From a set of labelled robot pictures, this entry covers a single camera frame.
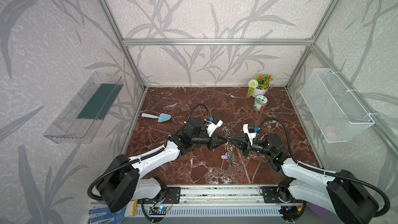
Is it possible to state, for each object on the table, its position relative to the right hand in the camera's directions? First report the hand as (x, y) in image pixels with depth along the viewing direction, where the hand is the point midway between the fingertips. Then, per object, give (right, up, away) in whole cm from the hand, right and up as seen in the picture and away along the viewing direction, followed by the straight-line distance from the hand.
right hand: (230, 135), depth 73 cm
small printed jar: (+24, +16, +28) cm, 40 cm away
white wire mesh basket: (+42, +11, -11) cm, 45 cm away
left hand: (-1, -1, 0) cm, 2 cm away
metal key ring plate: (0, -11, +4) cm, 12 cm away
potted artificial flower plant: (+24, +27, +31) cm, 47 cm away
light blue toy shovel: (-41, +5, +29) cm, 50 cm away
